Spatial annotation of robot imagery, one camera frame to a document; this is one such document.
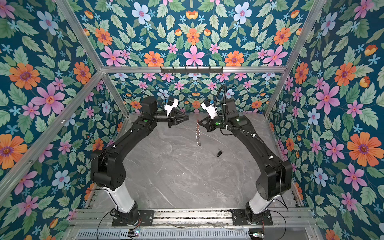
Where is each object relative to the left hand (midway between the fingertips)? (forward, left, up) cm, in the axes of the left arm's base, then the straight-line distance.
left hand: (188, 114), depth 72 cm
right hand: (0, -6, -6) cm, 8 cm away
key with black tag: (-4, -18, -36) cm, 40 cm away
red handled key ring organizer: (-4, -4, -11) cm, 13 cm away
